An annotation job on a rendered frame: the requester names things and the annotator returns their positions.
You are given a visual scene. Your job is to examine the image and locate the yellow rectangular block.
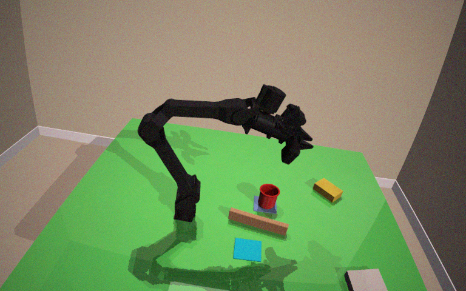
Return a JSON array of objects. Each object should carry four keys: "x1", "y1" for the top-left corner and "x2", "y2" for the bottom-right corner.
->
[{"x1": 313, "y1": 178, "x2": 343, "y2": 203}]

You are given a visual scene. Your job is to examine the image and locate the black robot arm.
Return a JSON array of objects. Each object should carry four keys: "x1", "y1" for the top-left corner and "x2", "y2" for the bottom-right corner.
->
[{"x1": 137, "y1": 84, "x2": 306, "y2": 222}]

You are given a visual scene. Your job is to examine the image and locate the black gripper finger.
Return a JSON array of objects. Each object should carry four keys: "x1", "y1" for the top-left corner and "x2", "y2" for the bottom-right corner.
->
[
  {"x1": 293, "y1": 127, "x2": 313, "y2": 141},
  {"x1": 298, "y1": 135, "x2": 314, "y2": 150}
]

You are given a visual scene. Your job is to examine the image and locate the brown rectangular bar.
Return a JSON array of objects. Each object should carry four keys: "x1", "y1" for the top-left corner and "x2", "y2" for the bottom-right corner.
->
[{"x1": 228, "y1": 207, "x2": 289, "y2": 236}]

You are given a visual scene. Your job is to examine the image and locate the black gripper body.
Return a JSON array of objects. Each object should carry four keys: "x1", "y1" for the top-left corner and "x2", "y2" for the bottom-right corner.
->
[{"x1": 266, "y1": 114, "x2": 300, "y2": 164}]

